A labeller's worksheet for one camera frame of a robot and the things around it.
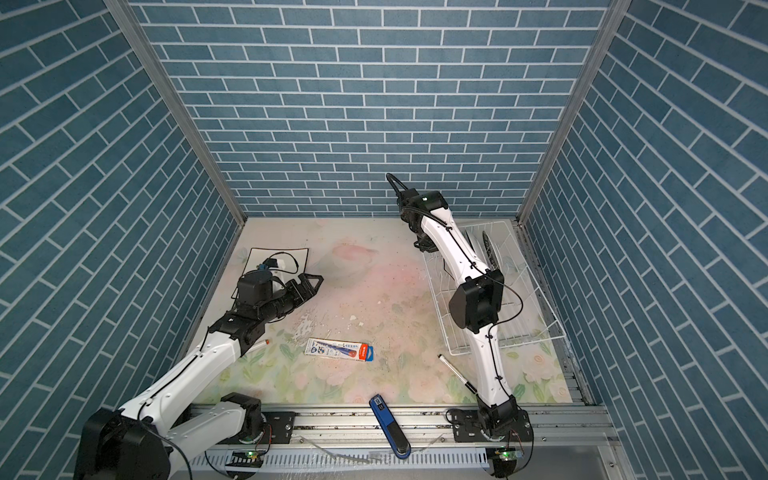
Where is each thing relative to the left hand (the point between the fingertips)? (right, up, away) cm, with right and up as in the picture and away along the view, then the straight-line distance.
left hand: (317, 284), depth 82 cm
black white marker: (+41, -27, -1) cm, 49 cm away
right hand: (+36, +12, +8) cm, 38 cm away
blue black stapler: (+20, -33, -11) cm, 40 cm away
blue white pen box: (+5, -20, +5) cm, 21 cm away
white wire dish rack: (+65, -11, +15) cm, 68 cm away
